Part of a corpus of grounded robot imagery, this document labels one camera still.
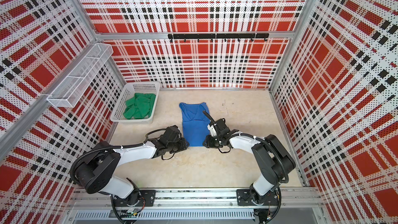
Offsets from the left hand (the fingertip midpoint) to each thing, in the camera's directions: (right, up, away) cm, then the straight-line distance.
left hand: (187, 147), depth 89 cm
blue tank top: (+4, +12, +12) cm, 18 cm away
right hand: (+10, +2, -1) cm, 11 cm away
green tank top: (-35, +24, +16) cm, 45 cm away
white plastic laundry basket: (-47, +34, +23) cm, 62 cm away
